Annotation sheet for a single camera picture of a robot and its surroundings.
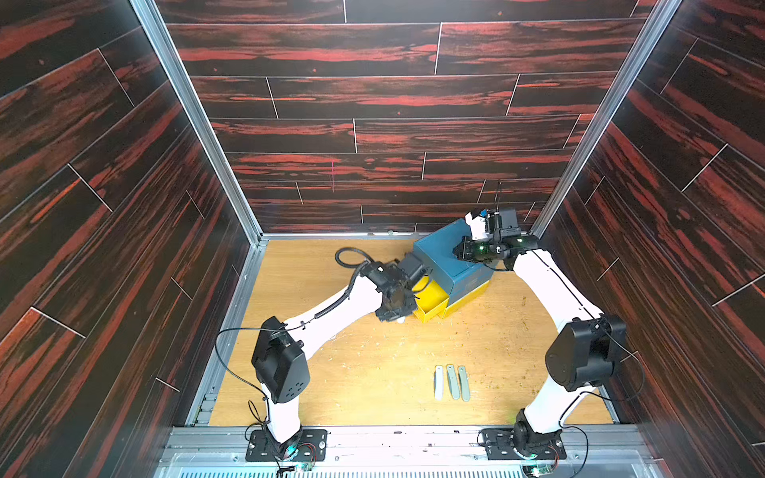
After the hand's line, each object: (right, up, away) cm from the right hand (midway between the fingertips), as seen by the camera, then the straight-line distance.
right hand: (460, 249), depth 89 cm
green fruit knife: (-3, -38, -5) cm, 39 cm away
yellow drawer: (-9, -15, +4) cm, 18 cm away
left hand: (-16, -18, -8) cm, 25 cm away
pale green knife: (-7, -39, -5) cm, 40 cm away
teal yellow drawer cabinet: (-6, -9, -8) cm, 13 cm away
